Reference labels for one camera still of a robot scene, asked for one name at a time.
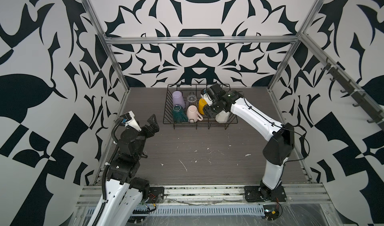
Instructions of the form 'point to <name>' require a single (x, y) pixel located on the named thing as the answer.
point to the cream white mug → (222, 116)
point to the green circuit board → (271, 212)
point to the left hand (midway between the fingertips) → (146, 116)
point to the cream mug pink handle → (193, 115)
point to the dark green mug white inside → (179, 115)
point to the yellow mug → (201, 104)
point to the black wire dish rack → (185, 89)
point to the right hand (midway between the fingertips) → (211, 108)
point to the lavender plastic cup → (178, 98)
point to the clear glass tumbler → (192, 98)
